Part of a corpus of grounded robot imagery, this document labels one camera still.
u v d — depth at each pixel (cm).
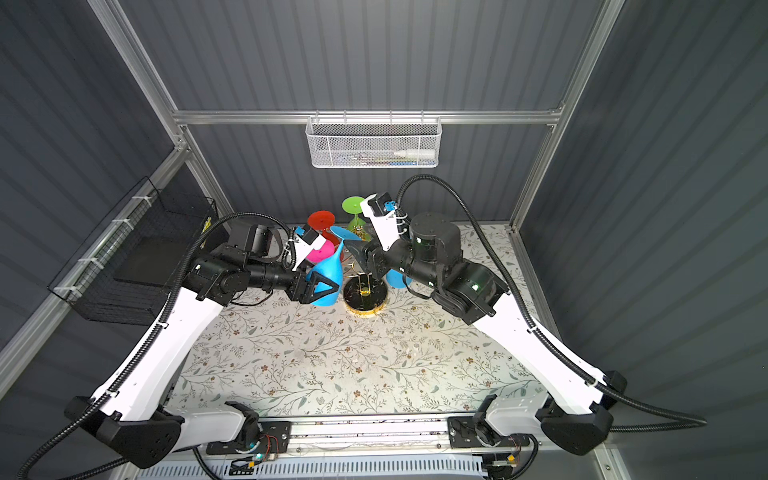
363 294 99
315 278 58
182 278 45
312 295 59
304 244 58
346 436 75
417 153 86
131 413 38
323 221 81
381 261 51
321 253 59
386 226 47
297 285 57
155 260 73
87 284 61
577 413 39
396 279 87
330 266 63
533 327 40
